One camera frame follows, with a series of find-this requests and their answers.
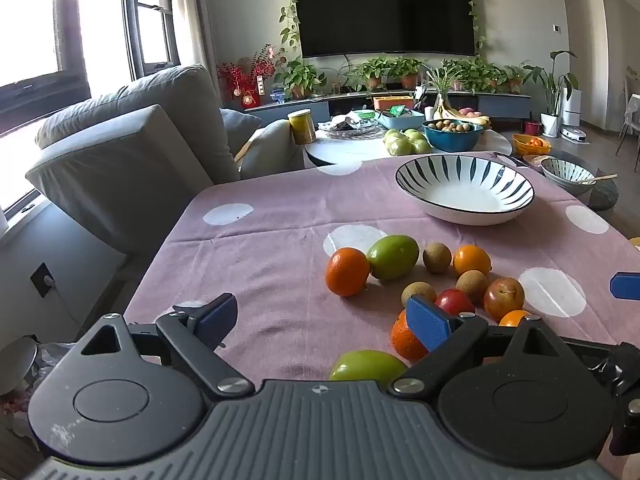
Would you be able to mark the glass plate with snacks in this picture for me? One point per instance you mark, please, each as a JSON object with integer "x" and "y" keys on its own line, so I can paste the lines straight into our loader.
{"x": 350, "y": 129}

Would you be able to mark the wooden chopstick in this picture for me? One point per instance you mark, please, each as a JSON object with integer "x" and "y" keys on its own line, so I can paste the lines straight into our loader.
{"x": 602, "y": 178}

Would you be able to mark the large window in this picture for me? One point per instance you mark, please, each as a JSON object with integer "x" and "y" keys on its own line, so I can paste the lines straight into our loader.
{"x": 35, "y": 25}

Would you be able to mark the pile of tangerines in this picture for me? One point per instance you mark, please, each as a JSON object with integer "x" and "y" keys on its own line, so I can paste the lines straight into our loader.
{"x": 534, "y": 142}

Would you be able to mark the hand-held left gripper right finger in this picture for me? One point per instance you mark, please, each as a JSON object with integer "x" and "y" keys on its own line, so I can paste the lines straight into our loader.
{"x": 427, "y": 324}

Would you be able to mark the blue grey pillow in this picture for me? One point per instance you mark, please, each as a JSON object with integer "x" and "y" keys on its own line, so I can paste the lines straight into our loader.
{"x": 240, "y": 129}

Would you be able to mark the blue tray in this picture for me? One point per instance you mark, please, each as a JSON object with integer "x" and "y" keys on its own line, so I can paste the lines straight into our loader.
{"x": 400, "y": 121}

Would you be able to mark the light grey cushion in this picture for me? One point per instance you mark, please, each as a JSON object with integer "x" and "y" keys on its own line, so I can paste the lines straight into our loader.
{"x": 272, "y": 149}

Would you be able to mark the pink dotted tablecloth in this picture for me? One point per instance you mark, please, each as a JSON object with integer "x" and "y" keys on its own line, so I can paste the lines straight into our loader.
{"x": 280, "y": 240}

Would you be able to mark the yellow canister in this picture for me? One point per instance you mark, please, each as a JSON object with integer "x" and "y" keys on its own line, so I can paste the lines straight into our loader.
{"x": 301, "y": 127}

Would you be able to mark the orange basket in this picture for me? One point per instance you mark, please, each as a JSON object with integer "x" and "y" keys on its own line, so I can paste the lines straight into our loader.
{"x": 530, "y": 149}

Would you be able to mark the blue bowl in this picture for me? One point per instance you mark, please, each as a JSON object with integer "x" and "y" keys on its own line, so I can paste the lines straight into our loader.
{"x": 452, "y": 141}

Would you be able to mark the red berry decoration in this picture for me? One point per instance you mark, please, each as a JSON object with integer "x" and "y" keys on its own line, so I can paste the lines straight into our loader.
{"x": 245, "y": 72}

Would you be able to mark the pile of small kiwis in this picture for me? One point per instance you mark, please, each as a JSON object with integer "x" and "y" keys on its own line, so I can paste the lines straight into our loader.
{"x": 450, "y": 126}

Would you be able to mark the grey sofa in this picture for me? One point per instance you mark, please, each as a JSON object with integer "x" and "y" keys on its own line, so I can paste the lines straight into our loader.
{"x": 125, "y": 160}

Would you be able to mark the orange box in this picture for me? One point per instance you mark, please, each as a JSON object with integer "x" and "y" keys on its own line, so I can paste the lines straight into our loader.
{"x": 392, "y": 101}

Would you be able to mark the potted green plant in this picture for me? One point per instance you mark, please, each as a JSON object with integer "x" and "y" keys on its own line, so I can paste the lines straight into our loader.
{"x": 462, "y": 72}
{"x": 375, "y": 71}
{"x": 492, "y": 75}
{"x": 407, "y": 70}
{"x": 300, "y": 77}
{"x": 515, "y": 77}

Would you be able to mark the beige curtain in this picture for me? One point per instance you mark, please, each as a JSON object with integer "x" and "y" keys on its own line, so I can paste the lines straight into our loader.
{"x": 195, "y": 15}

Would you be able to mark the pink apple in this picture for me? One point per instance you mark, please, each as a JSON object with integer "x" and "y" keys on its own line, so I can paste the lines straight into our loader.
{"x": 467, "y": 111}

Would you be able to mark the bunch of bananas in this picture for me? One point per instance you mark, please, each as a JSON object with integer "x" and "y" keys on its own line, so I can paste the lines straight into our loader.
{"x": 465, "y": 119}

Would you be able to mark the plastic bag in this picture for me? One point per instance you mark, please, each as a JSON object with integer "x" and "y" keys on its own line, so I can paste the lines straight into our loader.
{"x": 20, "y": 410}

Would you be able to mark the wall outlet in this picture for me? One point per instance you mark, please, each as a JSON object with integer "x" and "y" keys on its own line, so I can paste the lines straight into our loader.
{"x": 42, "y": 280}

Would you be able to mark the tall plant in white pot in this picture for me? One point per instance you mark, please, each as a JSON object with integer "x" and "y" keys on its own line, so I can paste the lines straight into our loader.
{"x": 552, "y": 90}

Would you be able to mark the small striped bowl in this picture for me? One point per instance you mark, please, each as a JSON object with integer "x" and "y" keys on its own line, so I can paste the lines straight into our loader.
{"x": 562, "y": 175}

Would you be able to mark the brown kiwi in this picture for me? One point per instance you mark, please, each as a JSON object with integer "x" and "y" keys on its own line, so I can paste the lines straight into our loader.
{"x": 417, "y": 292}
{"x": 437, "y": 257}
{"x": 472, "y": 286}

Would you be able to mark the red pot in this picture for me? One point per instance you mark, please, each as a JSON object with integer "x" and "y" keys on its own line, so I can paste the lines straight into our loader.
{"x": 533, "y": 127}

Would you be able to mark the tray of green jujubes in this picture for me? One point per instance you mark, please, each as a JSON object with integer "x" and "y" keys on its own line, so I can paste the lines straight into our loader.
{"x": 402, "y": 144}

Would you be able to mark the spider plant in vase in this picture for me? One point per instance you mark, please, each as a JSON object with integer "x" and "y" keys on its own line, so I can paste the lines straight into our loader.
{"x": 440, "y": 82}

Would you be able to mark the black framed window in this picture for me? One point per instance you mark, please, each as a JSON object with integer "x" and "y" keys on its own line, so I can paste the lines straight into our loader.
{"x": 150, "y": 15}

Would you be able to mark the striped white bowl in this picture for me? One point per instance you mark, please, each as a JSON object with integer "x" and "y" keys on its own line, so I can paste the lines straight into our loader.
{"x": 464, "y": 195}

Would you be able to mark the round white coffee table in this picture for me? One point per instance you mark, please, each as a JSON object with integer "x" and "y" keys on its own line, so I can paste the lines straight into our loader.
{"x": 350, "y": 152}

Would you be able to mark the dark bumpy orange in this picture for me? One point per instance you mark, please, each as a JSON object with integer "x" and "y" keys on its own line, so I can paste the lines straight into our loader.
{"x": 347, "y": 271}

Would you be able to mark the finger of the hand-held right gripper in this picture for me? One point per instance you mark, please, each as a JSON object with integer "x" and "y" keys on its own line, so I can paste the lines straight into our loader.
{"x": 622, "y": 372}
{"x": 626, "y": 286}

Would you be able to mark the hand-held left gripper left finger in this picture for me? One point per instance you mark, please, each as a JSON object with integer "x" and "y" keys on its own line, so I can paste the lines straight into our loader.
{"x": 215, "y": 319}

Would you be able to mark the red yellow apple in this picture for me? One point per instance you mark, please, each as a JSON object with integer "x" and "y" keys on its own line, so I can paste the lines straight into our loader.
{"x": 503, "y": 299}

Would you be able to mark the green jujube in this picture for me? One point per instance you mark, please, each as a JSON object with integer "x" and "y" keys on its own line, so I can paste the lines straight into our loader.
{"x": 392, "y": 256}
{"x": 365, "y": 366}

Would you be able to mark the grey television cabinet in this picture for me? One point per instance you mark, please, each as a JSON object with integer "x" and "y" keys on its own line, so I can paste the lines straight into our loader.
{"x": 500, "y": 105}

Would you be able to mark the dining chair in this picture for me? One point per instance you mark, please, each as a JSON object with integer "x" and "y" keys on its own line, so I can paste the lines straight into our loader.
{"x": 631, "y": 115}

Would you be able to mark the black television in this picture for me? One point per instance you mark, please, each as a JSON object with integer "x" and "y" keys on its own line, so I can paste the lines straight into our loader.
{"x": 385, "y": 10}

